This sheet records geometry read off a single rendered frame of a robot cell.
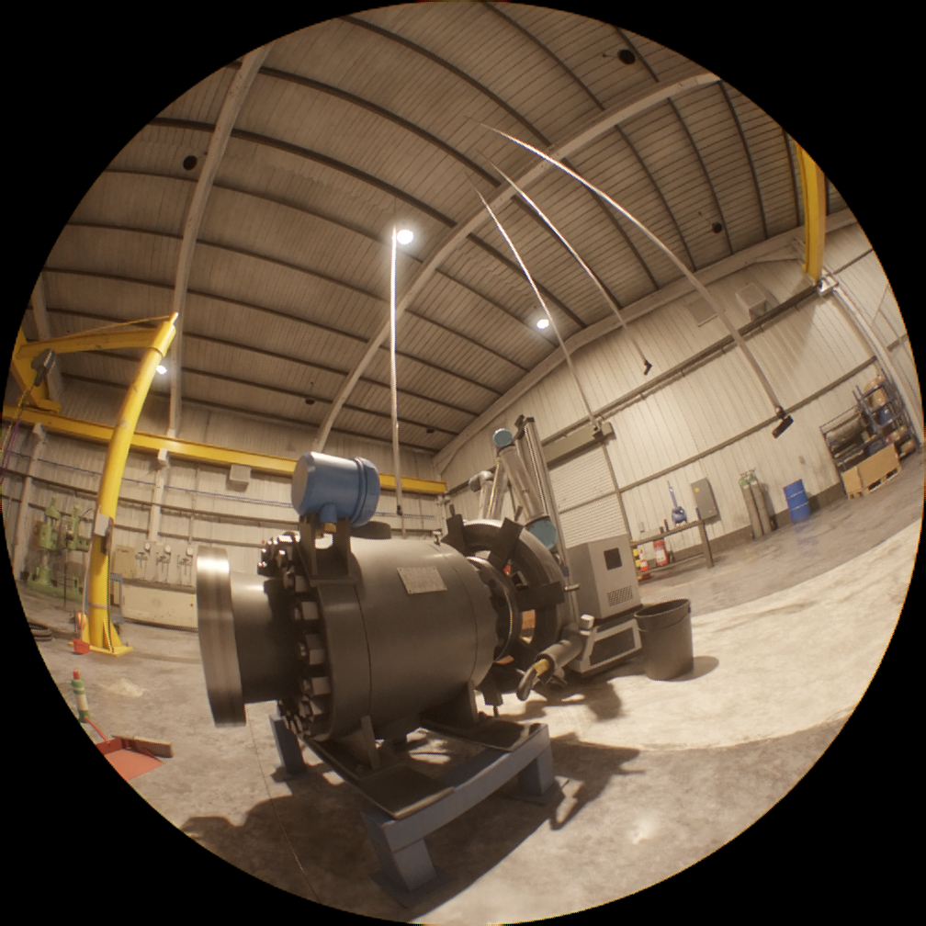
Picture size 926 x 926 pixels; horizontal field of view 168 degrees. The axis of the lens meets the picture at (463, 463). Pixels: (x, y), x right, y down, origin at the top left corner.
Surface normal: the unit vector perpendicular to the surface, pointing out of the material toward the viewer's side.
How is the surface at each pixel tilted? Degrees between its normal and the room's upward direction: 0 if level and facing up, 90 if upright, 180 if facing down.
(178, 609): 90
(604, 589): 90
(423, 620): 83
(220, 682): 107
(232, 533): 90
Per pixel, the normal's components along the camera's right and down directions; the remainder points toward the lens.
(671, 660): -0.43, -0.25
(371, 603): 0.64, -0.62
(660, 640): -0.68, -0.14
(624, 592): 0.17, -0.40
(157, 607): 0.50, -0.40
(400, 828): 0.72, -0.36
